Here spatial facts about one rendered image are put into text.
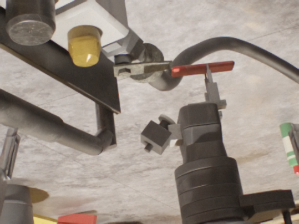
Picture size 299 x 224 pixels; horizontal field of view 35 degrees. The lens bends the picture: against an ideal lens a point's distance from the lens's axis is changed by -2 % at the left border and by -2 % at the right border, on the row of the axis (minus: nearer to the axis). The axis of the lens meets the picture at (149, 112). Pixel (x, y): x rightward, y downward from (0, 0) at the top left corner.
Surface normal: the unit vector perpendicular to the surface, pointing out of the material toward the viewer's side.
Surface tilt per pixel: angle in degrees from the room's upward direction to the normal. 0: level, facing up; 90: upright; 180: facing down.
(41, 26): 0
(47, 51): 90
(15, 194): 95
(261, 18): 0
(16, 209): 95
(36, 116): 77
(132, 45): 60
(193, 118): 90
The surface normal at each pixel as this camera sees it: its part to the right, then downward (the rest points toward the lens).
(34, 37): 0.14, 0.91
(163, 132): 0.02, -0.40
